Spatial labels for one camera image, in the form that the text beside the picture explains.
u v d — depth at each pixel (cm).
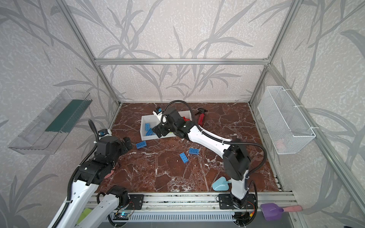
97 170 47
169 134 75
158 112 69
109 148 52
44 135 64
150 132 99
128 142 66
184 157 89
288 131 61
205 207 73
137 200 74
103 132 61
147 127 105
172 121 63
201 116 109
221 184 78
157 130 71
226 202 74
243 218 72
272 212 70
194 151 91
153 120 100
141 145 93
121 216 71
